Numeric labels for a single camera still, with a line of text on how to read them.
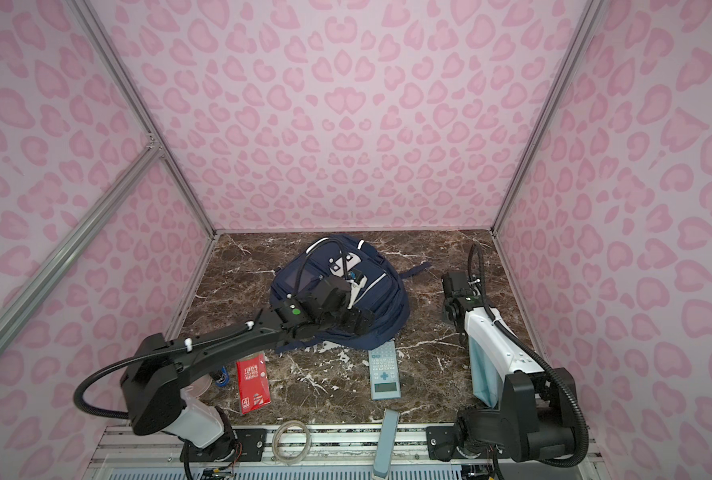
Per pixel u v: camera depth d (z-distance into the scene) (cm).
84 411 41
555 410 46
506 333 50
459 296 68
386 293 90
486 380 78
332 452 73
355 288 70
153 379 42
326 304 61
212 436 61
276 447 74
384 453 72
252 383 83
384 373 84
